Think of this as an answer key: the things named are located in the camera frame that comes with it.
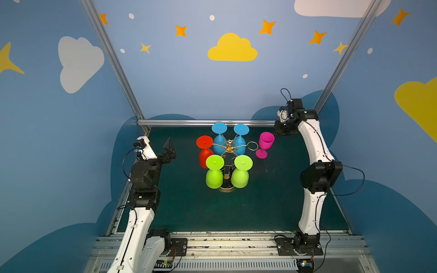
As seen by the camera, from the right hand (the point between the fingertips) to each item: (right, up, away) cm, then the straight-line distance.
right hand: (277, 129), depth 91 cm
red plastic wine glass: (-38, -7, -16) cm, 42 cm away
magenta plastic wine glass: (-4, -6, +7) cm, 10 cm away
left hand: (-56, -6, -22) cm, 61 cm away
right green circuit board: (+7, -62, -18) cm, 64 cm away
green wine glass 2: (-22, -21, -19) cm, 37 cm away
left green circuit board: (-56, -61, -18) cm, 84 cm away
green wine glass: (-33, -22, -18) cm, 44 cm away
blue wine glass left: (-31, -8, -11) cm, 34 cm away
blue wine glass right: (-21, -8, -7) cm, 24 cm away
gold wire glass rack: (-26, -9, -17) cm, 32 cm away
